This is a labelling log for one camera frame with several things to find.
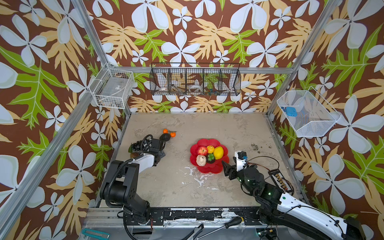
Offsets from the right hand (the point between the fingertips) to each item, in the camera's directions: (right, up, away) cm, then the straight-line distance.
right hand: (226, 160), depth 76 cm
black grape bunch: (-53, +5, +19) cm, 57 cm away
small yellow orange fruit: (-6, +3, +17) cm, 18 cm away
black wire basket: (-15, +49, +21) cm, 56 cm away
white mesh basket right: (+48, +25, +5) cm, 54 cm away
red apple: (-11, +3, +15) cm, 18 cm away
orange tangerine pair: (-31, +12, +29) cm, 44 cm away
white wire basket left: (-65, +40, +10) cm, 77 cm away
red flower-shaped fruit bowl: (-3, -9, +17) cm, 19 cm away
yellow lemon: (-1, +1, +16) cm, 16 cm away
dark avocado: (-36, +10, +25) cm, 45 cm away
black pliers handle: (-16, -33, -6) cm, 38 cm away
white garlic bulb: (-12, -2, +10) cm, 16 cm away
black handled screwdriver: (0, -30, -6) cm, 30 cm away
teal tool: (-62, -35, -7) cm, 71 cm away
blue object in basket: (+41, +26, +10) cm, 49 cm away
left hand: (-43, +1, +19) cm, 47 cm away
